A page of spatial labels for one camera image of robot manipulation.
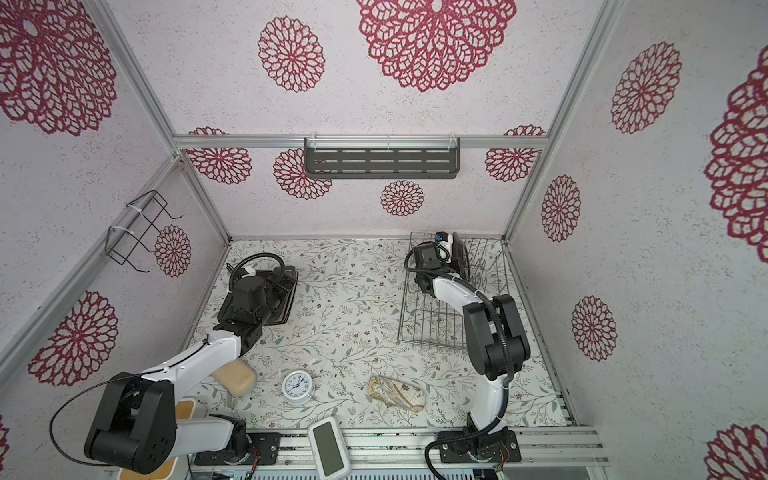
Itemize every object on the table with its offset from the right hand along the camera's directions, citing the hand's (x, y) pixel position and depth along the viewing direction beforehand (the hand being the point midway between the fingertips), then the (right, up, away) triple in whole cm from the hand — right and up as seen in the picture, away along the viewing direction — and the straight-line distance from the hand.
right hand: (464, 260), depth 93 cm
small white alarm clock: (-48, -35, -13) cm, 61 cm away
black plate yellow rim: (-52, -8, -17) cm, 55 cm away
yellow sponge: (-66, -32, -10) cm, 74 cm away
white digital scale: (-38, -46, -22) cm, 64 cm away
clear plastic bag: (-22, -36, -13) cm, 44 cm away
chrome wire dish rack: (-12, -19, +2) cm, 22 cm away
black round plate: (-1, +1, -1) cm, 2 cm away
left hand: (-53, -6, -5) cm, 53 cm away
